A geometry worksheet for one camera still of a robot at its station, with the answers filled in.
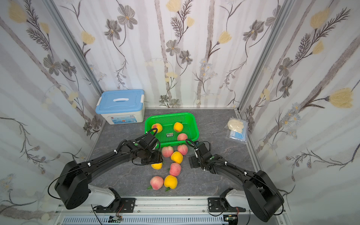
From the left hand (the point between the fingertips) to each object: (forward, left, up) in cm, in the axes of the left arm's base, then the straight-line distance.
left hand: (161, 160), depth 82 cm
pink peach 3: (+9, -13, -3) cm, 16 cm away
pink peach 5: (-12, +2, -2) cm, 12 cm away
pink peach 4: (-4, -8, -3) cm, 10 cm away
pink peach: (+18, -13, -3) cm, 22 cm away
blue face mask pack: (+21, -57, -9) cm, 61 cm away
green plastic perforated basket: (+35, -2, -6) cm, 35 cm away
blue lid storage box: (+39, +30, +7) cm, 50 cm away
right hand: (+4, -22, -4) cm, 23 cm away
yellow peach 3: (-3, +2, +1) cm, 4 cm away
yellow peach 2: (+3, -9, -3) cm, 10 cm away
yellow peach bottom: (-11, -6, -4) cm, 13 cm away
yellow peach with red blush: (+28, +5, -2) cm, 28 cm away
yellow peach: (+27, -10, -3) cm, 29 cm away
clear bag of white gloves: (+30, -54, -7) cm, 63 cm away
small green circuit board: (-27, +23, -8) cm, 37 cm away
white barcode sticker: (+24, -3, -9) cm, 25 cm away
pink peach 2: (+7, -3, -2) cm, 8 cm away
